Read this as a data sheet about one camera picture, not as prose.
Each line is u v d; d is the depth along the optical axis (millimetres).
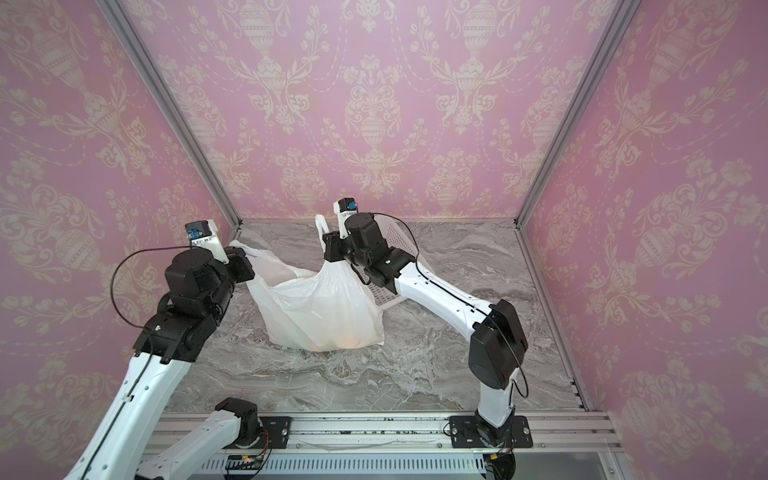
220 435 590
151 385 410
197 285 465
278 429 747
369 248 590
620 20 691
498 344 448
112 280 479
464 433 730
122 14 700
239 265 585
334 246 672
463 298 493
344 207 666
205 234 540
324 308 776
